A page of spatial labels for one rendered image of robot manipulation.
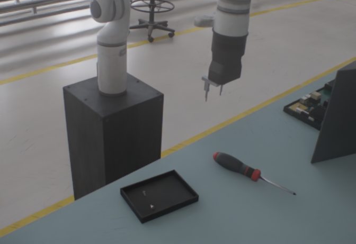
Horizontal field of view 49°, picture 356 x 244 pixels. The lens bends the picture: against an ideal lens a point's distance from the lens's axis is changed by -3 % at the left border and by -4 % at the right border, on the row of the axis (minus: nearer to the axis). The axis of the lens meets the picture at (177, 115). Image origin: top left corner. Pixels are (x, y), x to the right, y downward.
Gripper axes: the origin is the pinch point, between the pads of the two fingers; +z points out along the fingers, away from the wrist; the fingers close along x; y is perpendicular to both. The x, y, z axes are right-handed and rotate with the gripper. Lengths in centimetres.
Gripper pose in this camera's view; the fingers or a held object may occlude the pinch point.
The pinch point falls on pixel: (213, 98)
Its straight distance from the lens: 97.7
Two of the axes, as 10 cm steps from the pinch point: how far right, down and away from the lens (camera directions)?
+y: 6.8, 4.2, -6.0
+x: 7.3, -3.2, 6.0
